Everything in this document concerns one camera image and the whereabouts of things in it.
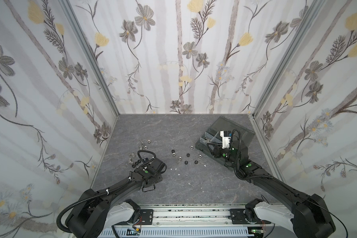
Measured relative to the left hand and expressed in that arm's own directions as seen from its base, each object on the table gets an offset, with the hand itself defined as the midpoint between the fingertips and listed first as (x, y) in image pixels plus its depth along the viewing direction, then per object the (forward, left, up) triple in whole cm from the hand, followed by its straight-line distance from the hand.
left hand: (156, 174), depth 87 cm
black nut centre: (+14, -20, -2) cm, 25 cm away
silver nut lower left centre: (+11, -15, -1) cm, 18 cm away
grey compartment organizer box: (+25, -37, +4) cm, 45 cm away
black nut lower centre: (+8, -18, -1) cm, 20 cm away
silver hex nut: (+12, -28, 0) cm, 30 cm away
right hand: (+10, -29, +20) cm, 37 cm away
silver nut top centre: (+20, -23, -1) cm, 30 cm away
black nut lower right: (+8, -25, -1) cm, 26 cm away
